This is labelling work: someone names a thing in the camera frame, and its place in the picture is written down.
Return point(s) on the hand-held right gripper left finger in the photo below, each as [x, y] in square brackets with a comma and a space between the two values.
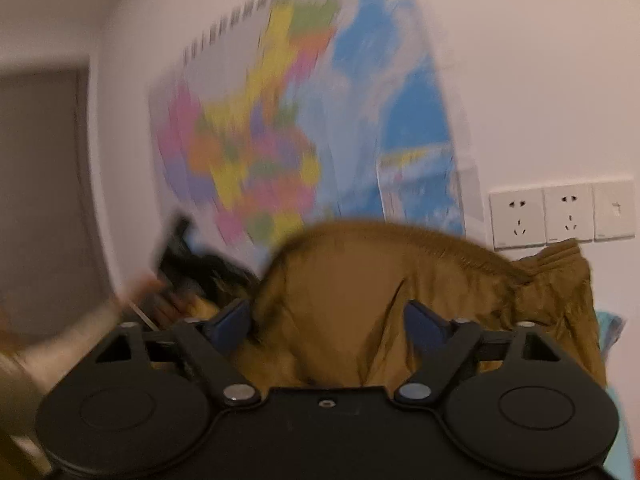
[232, 325]

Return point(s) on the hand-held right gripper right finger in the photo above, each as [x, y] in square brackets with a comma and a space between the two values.
[425, 325]

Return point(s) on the brown down jacket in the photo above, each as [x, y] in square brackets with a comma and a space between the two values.
[350, 310]

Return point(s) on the person's left forearm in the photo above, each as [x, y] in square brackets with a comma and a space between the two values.
[30, 380]

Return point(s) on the person's left hand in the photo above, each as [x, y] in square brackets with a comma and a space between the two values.
[142, 287]

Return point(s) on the grey door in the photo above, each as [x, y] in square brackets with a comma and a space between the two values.
[40, 185]

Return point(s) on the white wall socket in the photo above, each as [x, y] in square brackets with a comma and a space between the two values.
[517, 219]
[569, 212]

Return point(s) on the colourful wall map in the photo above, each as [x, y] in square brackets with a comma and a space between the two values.
[300, 135]

